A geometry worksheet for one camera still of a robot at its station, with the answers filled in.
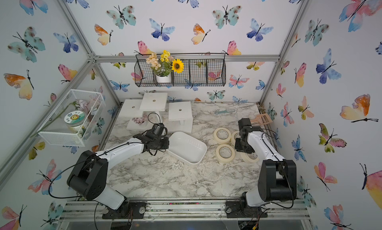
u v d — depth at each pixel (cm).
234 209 74
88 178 44
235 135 99
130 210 72
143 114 94
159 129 73
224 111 117
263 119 112
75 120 65
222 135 101
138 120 97
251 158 82
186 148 98
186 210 76
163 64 86
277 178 43
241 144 74
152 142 67
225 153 93
